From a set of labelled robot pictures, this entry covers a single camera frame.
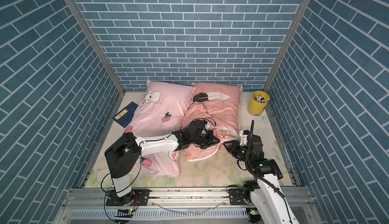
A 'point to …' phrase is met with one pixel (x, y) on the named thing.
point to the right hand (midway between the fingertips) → (226, 145)
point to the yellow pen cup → (258, 102)
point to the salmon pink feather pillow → (219, 104)
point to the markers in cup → (261, 99)
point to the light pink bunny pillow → (161, 110)
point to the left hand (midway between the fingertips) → (224, 143)
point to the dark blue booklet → (124, 117)
